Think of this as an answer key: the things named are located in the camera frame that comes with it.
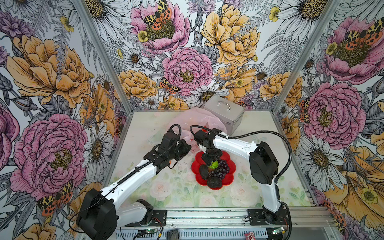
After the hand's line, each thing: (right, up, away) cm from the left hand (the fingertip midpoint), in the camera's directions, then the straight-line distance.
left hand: (191, 150), depth 81 cm
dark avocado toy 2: (+12, -16, -3) cm, 20 cm away
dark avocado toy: (+7, -13, +4) cm, 15 cm away
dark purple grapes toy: (+17, -12, +5) cm, 21 cm away
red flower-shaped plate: (+20, -17, +3) cm, 26 cm away
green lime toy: (+13, -10, +6) cm, 17 cm away
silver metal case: (+25, +21, +21) cm, 39 cm away
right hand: (+13, -9, +6) cm, 17 cm away
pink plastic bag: (-1, +16, +16) cm, 23 cm away
